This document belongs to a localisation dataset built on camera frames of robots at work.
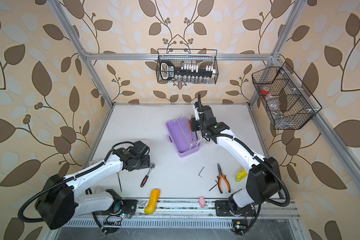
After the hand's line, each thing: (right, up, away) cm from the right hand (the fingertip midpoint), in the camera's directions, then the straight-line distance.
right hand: (193, 121), depth 83 cm
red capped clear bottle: (+40, +17, -2) cm, 43 cm away
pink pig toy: (+4, -41, -8) cm, 42 cm away
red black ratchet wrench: (-24, -27, +5) cm, 36 cm away
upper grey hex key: (+5, -30, +3) cm, 30 cm away
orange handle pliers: (+15, -32, 0) cm, 35 cm away
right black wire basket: (+47, +9, -10) cm, 49 cm away
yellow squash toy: (-21, -41, -11) cm, 48 cm away
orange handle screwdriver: (-1, -3, +13) cm, 13 cm away
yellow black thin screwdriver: (-42, -34, 0) cm, 54 cm away
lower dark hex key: (+13, -34, -2) cm, 37 cm away
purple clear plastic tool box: (-8, -8, +12) cm, 17 cm away
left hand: (-27, -24, +1) cm, 36 cm away
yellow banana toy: (+26, -30, -3) cm, 40 cm away
